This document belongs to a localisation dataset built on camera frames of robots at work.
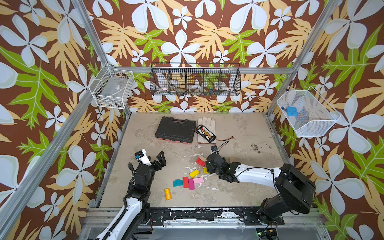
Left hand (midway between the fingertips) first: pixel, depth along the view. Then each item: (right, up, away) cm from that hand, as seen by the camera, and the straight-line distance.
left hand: (155, 152), depth 82 cm
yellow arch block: (+28, -11, +2) cm, 30 cm away
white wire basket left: (-26, +36, +4) cm, 45 cm away
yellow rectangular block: (+22, -14, +7) cm, 27 cm away
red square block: (+17, -18, +3) cm, 24 cm away
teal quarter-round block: (+12, -18, +3) cm, 22 cm away
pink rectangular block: (+24, -17, +3) cm, 29 cm away
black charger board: (+32, +9, +22) cm, 40 cm away
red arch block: (+26, -8, +9) cm, 29 cm away
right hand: (+31, -7, +7) cm, 33 cm away
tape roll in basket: (+23, +40, +16) cm, 49 cm away
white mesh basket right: (+86, +21, -1) cm, 89 cm away
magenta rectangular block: (+20, -18, +1) cm, 27 cm away
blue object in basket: (+79, +24, +4) cm, 83 cm away
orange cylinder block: (+7, -23, -1) cm, 24 cm away
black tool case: (+10, +11, +22) cm, 27 cm away
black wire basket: (+22, +46, +15) cm, 54 cm away
